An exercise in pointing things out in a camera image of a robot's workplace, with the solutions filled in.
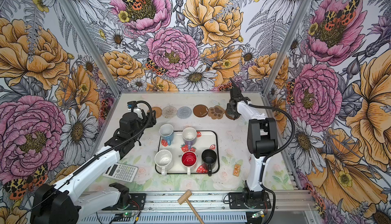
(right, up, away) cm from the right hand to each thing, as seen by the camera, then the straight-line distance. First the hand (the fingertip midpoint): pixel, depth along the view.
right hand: (234, 114), depth 99 cm
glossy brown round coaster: (-21, +2, +12) cm, 25 cm away
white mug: (-42, -25, -14) cm, 51 cm away
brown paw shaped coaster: (-10, +1, +12) cm, 15 cm away
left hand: (-48, 0, -17) cm, 51 cm away
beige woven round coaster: (-43, +1, +10) cm, 44 cm away
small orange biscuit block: (-2, -29, -16) cm, 33 cm away
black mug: (-17, -23, -14) cm, 32 cm away
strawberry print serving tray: (-19, -16, -4) cm, 25 cm away
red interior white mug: (-28, -25, -13) cm, 39 cm away
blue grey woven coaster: (-33, +1, +10) cm, 34 cm away
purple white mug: (-28, -14, -3) cm, 32 cm away
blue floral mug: (-42, -10, -6) cm, 44 cm away
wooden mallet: (-29, -39, -25) cm, 54 cm away
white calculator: (-63, -30, -17) cm, 72 cm away
